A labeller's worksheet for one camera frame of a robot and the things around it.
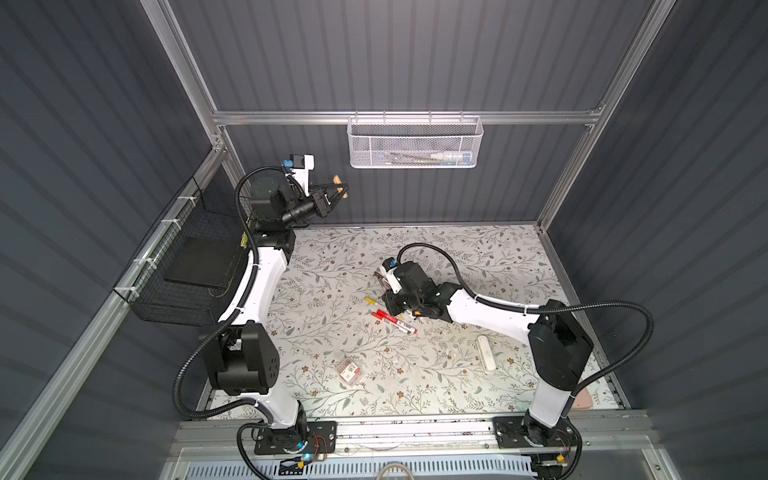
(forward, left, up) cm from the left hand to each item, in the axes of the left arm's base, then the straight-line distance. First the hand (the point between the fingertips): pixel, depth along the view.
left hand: (347, 186), depth 72 cm
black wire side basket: (-13, +37, -12) cm, 41 cm away
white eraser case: (-29, -36, -38) cm, 60 cm away
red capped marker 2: (-14, -7, -41) cm, 43 cm away
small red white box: (-31, +2, -40) cm, 51 cm away
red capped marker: (-15, -9, -41) cm, 44 cm away
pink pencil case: (-42, -59, -39) cm, 82 cm away
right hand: (-13, -9, -30) cm, 34 cm away
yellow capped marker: (-8, -4, -41) cm, 42 cm away
